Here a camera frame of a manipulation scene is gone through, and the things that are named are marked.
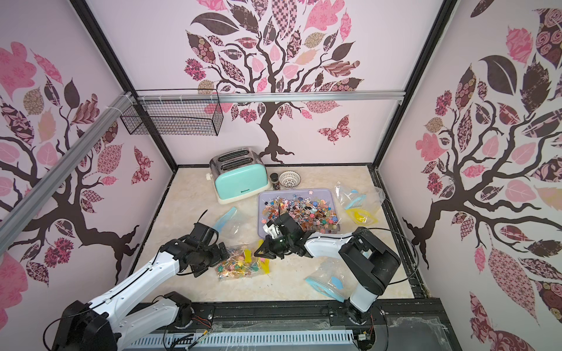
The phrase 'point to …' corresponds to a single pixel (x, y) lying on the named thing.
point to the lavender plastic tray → (265, 194)
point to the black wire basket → (186, 112)
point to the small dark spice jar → (274, 177)
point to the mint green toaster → (238, 174)
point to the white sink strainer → (290, 179)
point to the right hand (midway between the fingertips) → (253, 254)
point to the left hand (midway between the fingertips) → (220, 264)
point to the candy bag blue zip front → (349, 198)
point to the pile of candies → (312, 214)
